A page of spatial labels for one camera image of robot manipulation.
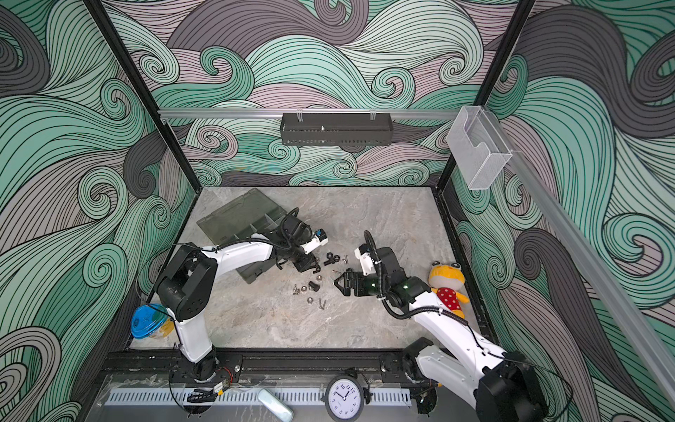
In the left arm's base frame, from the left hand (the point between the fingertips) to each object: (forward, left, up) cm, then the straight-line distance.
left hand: (315, 258), depth 91 cm
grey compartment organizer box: (+21, +30, -4) cm, 37 cm away
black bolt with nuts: (+2, -6, -5) cm, 8 cm away
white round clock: (-40, -10, -3) cm, 41 cm away
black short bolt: (-9, 0, -4) cm, 10 cm away
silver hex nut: (-13, +1, -5) cm, 14 cm away
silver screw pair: (-15, -3, -6) cm, 16 cm away
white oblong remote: (-41, +8, -1) cm, 42 cm away
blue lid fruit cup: (-23, +45, +5) cm, 51 cm away
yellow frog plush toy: (-9, -43, +1) cm, 44 cm away
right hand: (-12, -10, +5) cm, 16 cm away
